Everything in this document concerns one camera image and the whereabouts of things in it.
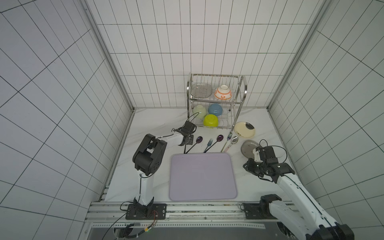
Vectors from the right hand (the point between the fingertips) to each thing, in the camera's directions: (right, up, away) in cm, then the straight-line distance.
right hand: (239, 164), depth 82 cm
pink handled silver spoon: (+1, +11, +16) cm, 19 cm away
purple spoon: (-23, +11, +18) cm, 31 cm away
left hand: (-32, +11, +18) cm, 39 cm away
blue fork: (-15, +10, +17) cm, 25 cm away
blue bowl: (-10, +33, +27) cm, 44 cm away
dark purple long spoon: (-8, +13, +18) cm, 24 cm away
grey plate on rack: (-21, +44, +11) cm, 50 cm away
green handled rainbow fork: (-2, +12, +19) cm, 22 cm away
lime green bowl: (-14, +25, +19) cm, 34 cm away
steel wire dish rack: (-14, +36, +3) cm, 39 cm away
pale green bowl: (-20, +32, +24) cm, 45 cm away
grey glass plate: (+10, +7, +14) cm, 19 cm away
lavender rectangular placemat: (-21, -7, 0) cm, 22 cm away
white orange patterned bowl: (-9, +41, +3) cm, 42 cm away
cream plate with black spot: (+11, +18, +24) cm, 32 cm away
